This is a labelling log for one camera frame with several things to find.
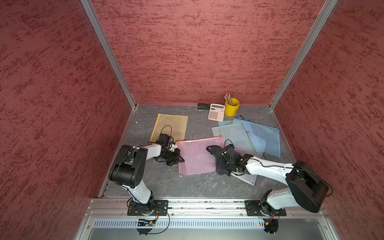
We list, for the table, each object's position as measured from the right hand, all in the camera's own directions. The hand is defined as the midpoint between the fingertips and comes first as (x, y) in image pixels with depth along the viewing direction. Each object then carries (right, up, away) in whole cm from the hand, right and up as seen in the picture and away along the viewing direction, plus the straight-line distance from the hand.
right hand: (221, 167), depth 89 cm
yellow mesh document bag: (-32, +24, +22) cm, 46 cm away
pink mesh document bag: (-15, +5, +4) cm, 17 cm away
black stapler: (-10, +40, +29) cm, 50 cm away
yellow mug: (+11, +36, +23) cm, 44 cm away
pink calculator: (0, +35, +25) cm, 43 cm away
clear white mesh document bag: (+15, -5, -5) cm, 16 cm away
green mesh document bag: (+13, +18, +15) cm, 26 cm away
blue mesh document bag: (+33, +16, +15) cm, 39 cm away
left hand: (-24, +2, +1) cm, 24 cm away
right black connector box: (+21, -22, -18) cm, 35 cm away
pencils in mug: (+8, +44, +17) cm, 48 cm away
